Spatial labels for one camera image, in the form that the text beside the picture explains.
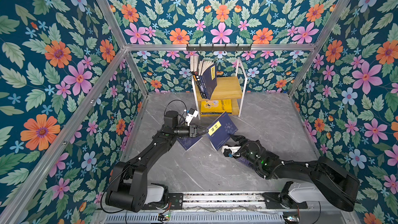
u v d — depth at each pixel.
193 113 0.75
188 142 0.93
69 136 0.56
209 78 0.83
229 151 0.69
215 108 1.02
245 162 0.84
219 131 0.79
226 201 0.75
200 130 0.75
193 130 0.70
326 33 0.86
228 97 0.90
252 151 0.63
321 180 0.44
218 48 0.94
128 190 0.42
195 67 0.77
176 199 0.74
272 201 0.72
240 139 0.75
